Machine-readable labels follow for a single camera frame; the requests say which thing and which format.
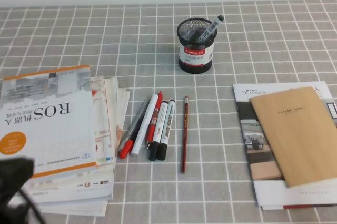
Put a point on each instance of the white Agilex brochure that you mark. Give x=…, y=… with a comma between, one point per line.
x=269, y=185

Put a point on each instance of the black red-capped marker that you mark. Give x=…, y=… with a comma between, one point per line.
x=130, y=141

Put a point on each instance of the white pen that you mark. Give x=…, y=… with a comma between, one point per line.
x=144, y=125

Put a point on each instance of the white board marker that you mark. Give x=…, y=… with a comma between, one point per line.
x=158, y=131
x=161, y=155

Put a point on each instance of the brown classic notebook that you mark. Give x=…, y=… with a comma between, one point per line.
x=301, y=134

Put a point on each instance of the red ballpoint pen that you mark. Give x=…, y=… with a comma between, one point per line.
x=154, y=119

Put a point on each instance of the white board marker right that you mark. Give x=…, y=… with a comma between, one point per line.
x=161, y=155

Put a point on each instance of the white exhibition brochure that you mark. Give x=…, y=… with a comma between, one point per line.
x=87, y=186

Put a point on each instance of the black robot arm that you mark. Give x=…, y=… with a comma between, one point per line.
x=15, y=172

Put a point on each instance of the white board marker left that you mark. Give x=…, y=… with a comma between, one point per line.
x=158, y=131

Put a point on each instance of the white orange ROS book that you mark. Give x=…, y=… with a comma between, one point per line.
x=48, y=117

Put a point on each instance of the red wooden pencil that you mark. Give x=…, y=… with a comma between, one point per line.
x=185, y=131

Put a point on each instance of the grey pen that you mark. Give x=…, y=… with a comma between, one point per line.
x=132, y=127

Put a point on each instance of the black mesh pen holder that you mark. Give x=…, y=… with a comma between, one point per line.
x=194, y=57

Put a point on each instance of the white marker black cap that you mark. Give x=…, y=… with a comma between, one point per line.
x=211, y=29

